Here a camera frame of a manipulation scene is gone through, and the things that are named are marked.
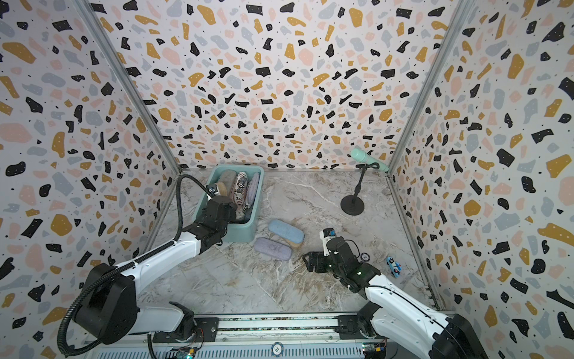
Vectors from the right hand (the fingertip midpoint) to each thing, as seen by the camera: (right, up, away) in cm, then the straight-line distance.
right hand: (314, 257), depth 82 cm
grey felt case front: (-36, +30, +14) cm, 49 cm away
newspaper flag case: (-31, +24, +10) cm, 40 cm away
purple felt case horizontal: (-16, +1, +8) cm, 18 cm away
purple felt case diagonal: (-25, +25, +8) cm, 36 cm away
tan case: (-8, +2, +10) cm, 13 cm away
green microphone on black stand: (+20, +18, +25) cm, 37 cm away
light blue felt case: (-11, +7, +10) cm, 17 cm away
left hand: (-33, +19, +5) cm, 39 cm away
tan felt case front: (-35, +25, +2) cm, 43 cm away
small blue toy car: (+32, -6, +6) cm, 33 cm away
